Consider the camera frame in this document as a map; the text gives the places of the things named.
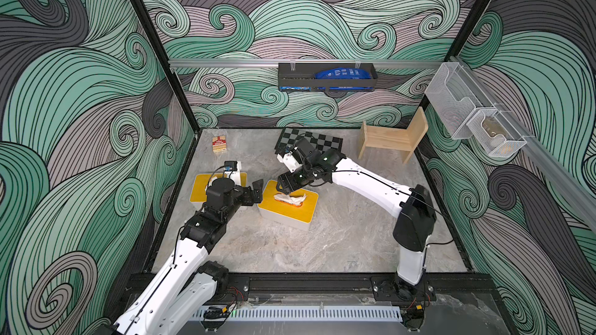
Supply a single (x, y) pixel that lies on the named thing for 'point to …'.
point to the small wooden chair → (395, 138)
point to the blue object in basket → (344, 74)
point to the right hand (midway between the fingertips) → (287, 183)
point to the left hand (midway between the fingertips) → (249, 178)
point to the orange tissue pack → (296, 201)
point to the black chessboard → (320, 142)
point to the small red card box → (220, 144)
